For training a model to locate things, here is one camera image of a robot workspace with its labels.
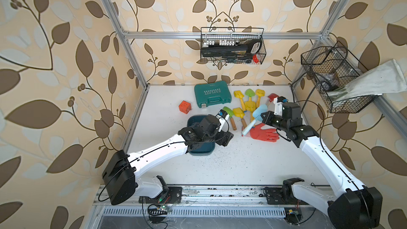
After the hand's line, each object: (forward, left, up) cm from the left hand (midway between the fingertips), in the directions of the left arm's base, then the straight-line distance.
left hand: (228, 133), depth 75 cm
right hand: (+10, -18, +1) cm, 20 cm away
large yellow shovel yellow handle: (+28, -18, -15) cm, 36 cm away
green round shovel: (+24, -4, -17) cm, 30 cm away
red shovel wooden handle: (+40, -36, -18) cm, 57 cm away
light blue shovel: (+11, -16, 0) cm, 19 cm away
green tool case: (+37, +8, -13) cm, 40 cm away
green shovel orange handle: (+42, -20, -17) cm, 50 cm away
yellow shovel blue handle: (+40, -12, -17) cm, 45 cm away
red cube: (+26, +25, -14) cm, 38 cm away
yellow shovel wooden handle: (+42, -28, -17) cm, 53 cm away
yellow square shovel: (+23, -9, -16) cm, 29 cm away
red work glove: (+9, -20, -17) cm, 28 cm away
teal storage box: (-1, +11, -16) cm, 19 cm away
